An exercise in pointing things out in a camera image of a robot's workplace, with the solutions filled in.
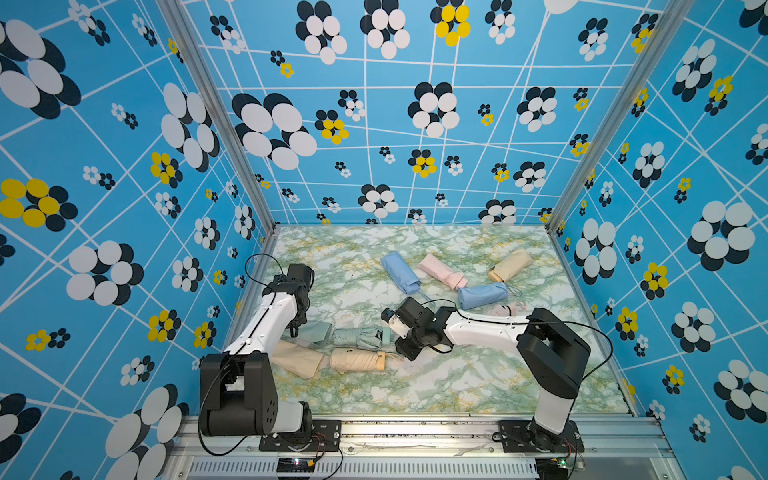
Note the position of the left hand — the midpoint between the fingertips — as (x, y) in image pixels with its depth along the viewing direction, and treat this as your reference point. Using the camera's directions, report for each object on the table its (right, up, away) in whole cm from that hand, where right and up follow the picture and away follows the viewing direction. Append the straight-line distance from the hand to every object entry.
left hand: (283, 319), depth 85 cm
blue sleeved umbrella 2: (+58, +5, +11) cm, 59 cm away
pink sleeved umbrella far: (+46, +14, +19) cm, 52 cm away
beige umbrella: (+20, -11, -3) cm, 23 cm away
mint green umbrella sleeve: (+9, -4, +2) cm, 10 cm away
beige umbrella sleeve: (+4, -11, -1) cm, 12 cm away
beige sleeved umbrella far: (+74, +14, +21) cm, 78 cm away
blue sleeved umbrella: (+35, +12, +17) cm, 40 cm away
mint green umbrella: (+24, -6, +1) cm, 25 cm away
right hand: (+35, -8, +3) cm, 36 cm away
